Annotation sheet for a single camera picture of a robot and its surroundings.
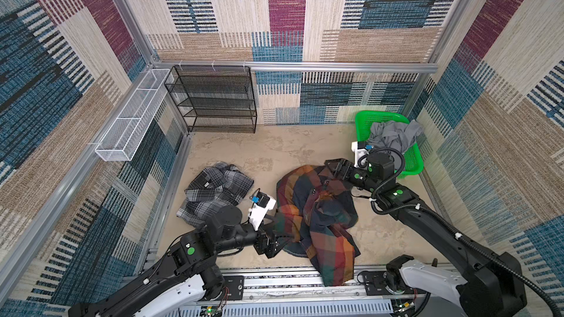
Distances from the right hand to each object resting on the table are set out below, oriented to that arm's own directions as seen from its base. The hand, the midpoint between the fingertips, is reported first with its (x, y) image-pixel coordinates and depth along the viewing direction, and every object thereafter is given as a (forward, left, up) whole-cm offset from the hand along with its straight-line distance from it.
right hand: (329, 170), depth 78 cm
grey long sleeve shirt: (+27, -34, -12) cm, 45 cm away
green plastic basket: (+14, -41, -13) cm, 45 cm away
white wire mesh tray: (+5, +67, +14) cm, 68 cm away
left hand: (-21, +16, +2) cm, 26 cm away
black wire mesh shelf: (+47, +49, -4) cm, 68 cm away
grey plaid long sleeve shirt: (+3, +47, -16) cm, 50 cm away
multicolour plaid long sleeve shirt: (-14, +6, -7) cm, 17 cm away
